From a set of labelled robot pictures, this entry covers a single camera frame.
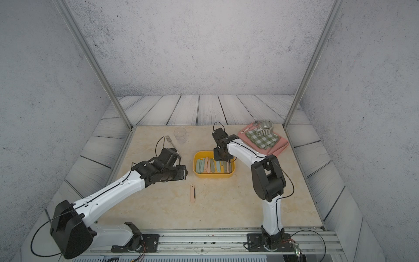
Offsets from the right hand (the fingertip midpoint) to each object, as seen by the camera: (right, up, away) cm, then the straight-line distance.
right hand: (221, 156), depth 94 cm
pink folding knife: (-15, -20, -6) cm, 26 cm away
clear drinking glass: (-27, +13, +19) cm, 35 cm away
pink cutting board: (+40, +6, +14) cm, 42 cm away
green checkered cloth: (+30, +8, +16) cm, 35 cm away
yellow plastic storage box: (-9, -6, +4) cm, 12 cm away
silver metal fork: (-35, +9, +19) cm, 41 cm away
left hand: (-18, -7, -14) cm, 23 cm away
